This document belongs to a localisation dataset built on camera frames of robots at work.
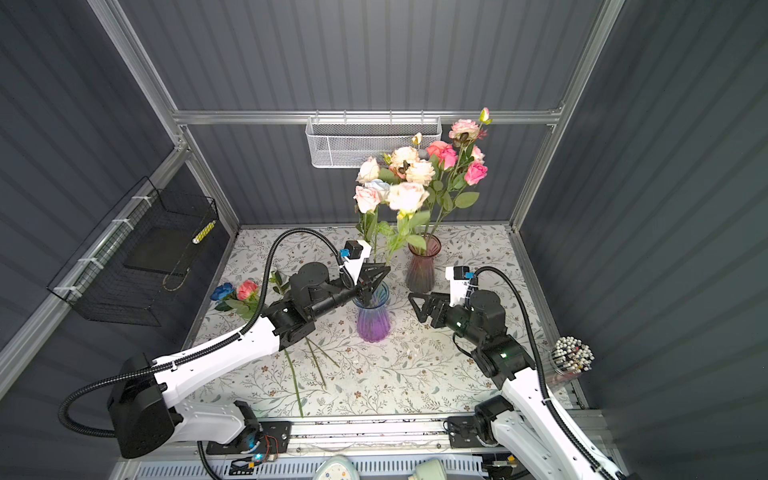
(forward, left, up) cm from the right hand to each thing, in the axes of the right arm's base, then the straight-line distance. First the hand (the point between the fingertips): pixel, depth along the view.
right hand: (423, 298), depth 72 cm
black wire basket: (+4, +71, +8) cm, 71 cm away
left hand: (+4, +8, +8) cm, 12 cm away
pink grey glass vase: (+17, -1, -13) cm, 21 cm away
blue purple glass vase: (+4, +14, -20) cm, 25 cm away
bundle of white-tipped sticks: (-12, -33, -6) cm, 36 cm away
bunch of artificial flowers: (+12, +56, -19) cm, 60 cm away
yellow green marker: (+18, +60, +6) cm, 63 cm away
